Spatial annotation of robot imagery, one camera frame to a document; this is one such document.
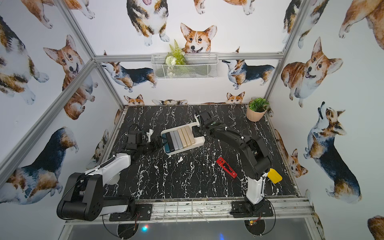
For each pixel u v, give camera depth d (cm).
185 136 98
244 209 66
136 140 70
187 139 98
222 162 89
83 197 42
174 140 98
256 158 49
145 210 74
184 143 96
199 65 92
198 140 100
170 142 97
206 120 73
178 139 98
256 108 103
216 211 75
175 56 82
